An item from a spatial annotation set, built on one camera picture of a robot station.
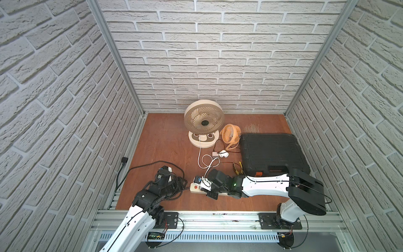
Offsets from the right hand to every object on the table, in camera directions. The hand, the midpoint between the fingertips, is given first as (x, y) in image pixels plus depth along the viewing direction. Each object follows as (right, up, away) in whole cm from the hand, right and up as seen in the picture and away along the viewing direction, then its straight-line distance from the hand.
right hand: (205, 186), depth 81 cm
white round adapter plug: (+11, +15, +13) cm, 23 cm away
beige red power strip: (-5, -2, 0) cm, 5 cm away
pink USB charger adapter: (+6, +14, +13) cm, 20 cm away
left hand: (-12, +3, -1) cm, 12 cm away
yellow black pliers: (+17, +7, +8) cm, 21 cm away
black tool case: (+38, +16, +8) cm, 42 cm away
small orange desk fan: (+16, +27, +14) cm, 35 cm away
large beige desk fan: (-1, +36, +2) cm, 36 cm away
